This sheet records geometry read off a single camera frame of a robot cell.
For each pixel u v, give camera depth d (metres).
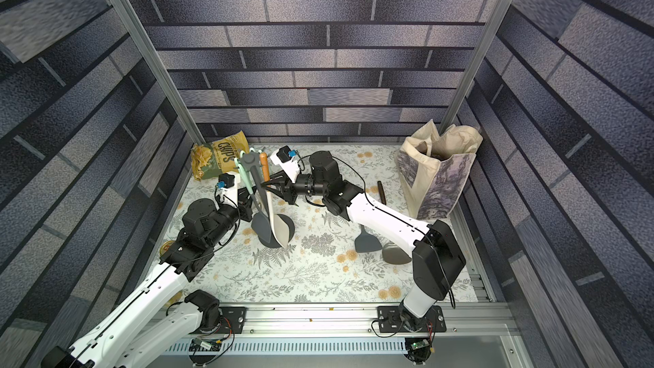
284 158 0.61
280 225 0.83
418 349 0.72
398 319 0.74
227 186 0.61
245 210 0.65
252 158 0.62
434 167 0.77
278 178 0.67
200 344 0.71
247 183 0.65
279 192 0.66
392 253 0.85
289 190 0.61
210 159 1.03
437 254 0.42
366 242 0.88
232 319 0.74
